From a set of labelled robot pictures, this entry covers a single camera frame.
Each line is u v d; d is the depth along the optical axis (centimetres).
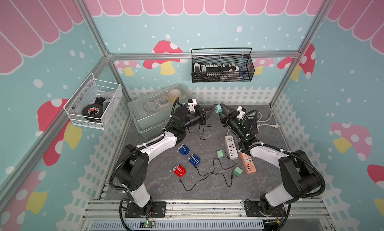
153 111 89
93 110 71
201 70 89
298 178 45
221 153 92
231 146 94
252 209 74
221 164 89
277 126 106
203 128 94
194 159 89
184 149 92
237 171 85
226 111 73
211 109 74
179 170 85
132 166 46
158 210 74
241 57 91
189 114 72
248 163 87
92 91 81
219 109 76
